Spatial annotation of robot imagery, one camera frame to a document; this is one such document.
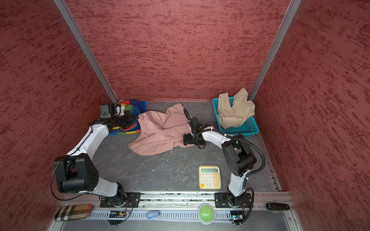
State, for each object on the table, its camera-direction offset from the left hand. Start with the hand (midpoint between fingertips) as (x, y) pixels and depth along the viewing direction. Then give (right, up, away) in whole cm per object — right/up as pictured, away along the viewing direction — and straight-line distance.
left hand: (139, 119), depth 86 cm
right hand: (+31, -17, +6) cm, 36 cm away
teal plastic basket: (+74, -6, +14) cm, 75 cm away
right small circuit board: (+55, -49, -15) cm, 75 cm away
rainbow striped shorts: (-10, +9, +21) cm, 25 cm away
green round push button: (+39, -47, -16) cm, 63 cm away
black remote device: (+76, -44, -15) cm, 89 cm away
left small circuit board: (-7, -50, -13) cm, 53 cm away
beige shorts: (+64, +2, +18) cm, 67 cm away
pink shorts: (+12, -9, +9) cm, 17 cm away
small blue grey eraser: (+12, -47, -15) cm, 51 cm away
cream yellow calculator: (+42, -33, -6) cm, 54 cm away
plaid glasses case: (-26, -45, -18) cm, 55 cm away
